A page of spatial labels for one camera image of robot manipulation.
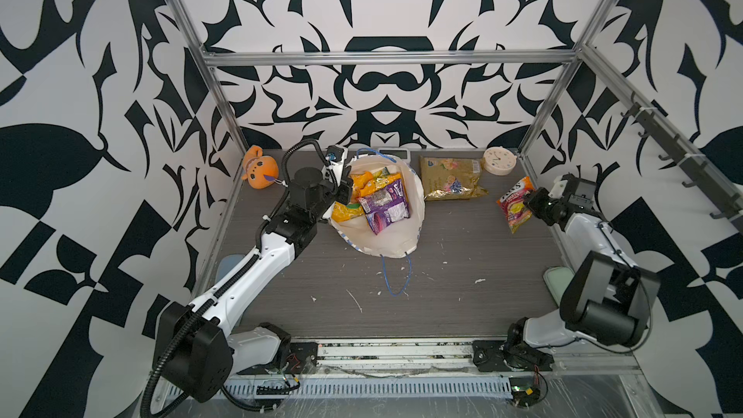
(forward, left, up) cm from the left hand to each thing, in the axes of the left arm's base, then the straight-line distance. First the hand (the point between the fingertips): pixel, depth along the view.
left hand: (345, 162), depth 76 cm
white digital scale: (+28, -20, -27) cm, 43 cm away
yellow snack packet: (+8, -4, -19) cm, 21 cm away
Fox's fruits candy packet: (-3, -50, -19) cm, 54 cm away
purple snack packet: (0, -11, -20) cm, 23 cm away
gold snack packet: (+14, -34, -25) cm, 44 cm away
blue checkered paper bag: (-9, -15, -25) cm, 31 cm away
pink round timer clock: (+24, -58, -28) cm, 69 cm away
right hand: (-1, -54, -15) cm, 56 cm away
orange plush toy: (+17, +31, -22) cm, 41 cm away
